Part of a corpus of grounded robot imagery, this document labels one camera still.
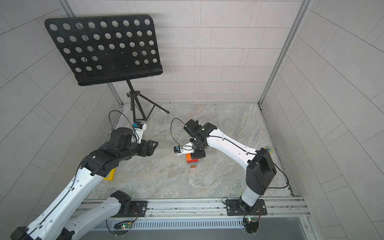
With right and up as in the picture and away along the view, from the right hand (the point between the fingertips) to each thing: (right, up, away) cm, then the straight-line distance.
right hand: (193, 152), depth 79 cm
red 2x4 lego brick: (0, -4, -1) cm, 5 cm away
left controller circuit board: (-32, -32, -13) cm, 47 cm away
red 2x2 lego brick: (0, -9, +5) cm, 11 cm away
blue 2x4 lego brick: (0, -7, +1) cm, 7 cm away
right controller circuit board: (+28, -30, -12) cm, 43 cm away
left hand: (-18, +7, -8) cm, 21 cm away
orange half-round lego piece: (-2, -1, -3) cm, 4 cm away
